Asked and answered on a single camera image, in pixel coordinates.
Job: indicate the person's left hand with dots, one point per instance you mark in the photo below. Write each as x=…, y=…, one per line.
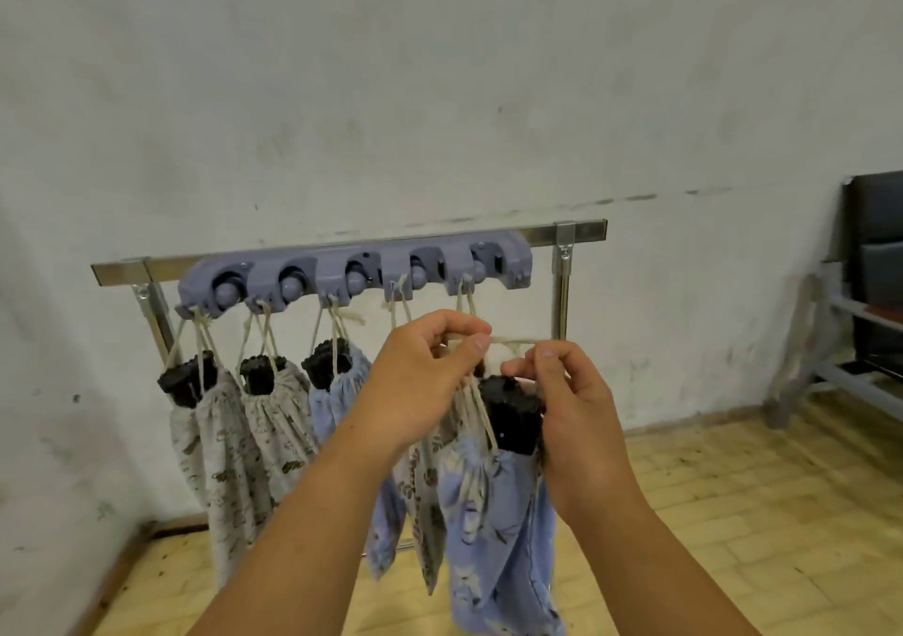
x=416, y=388

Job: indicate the person's right hand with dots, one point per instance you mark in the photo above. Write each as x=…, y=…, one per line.
x=585, y=438

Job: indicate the blue floral bag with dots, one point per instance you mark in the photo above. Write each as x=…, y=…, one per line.
x=501, y=537

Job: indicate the chrome clothes rack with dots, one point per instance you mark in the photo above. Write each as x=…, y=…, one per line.
x=564, y=290

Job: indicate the person's right forearm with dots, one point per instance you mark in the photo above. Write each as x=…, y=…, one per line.
x=656, y=572

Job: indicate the person's left forearm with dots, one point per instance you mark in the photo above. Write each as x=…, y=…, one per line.
x=296, y=551

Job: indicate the grey wall hook holder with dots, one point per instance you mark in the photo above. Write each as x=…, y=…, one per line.
x=353, y=268

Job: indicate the black baseboard strip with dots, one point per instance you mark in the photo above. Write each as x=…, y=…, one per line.
x=176, y=524

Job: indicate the grey metal furniture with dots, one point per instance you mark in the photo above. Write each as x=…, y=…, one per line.
x=846, y=318

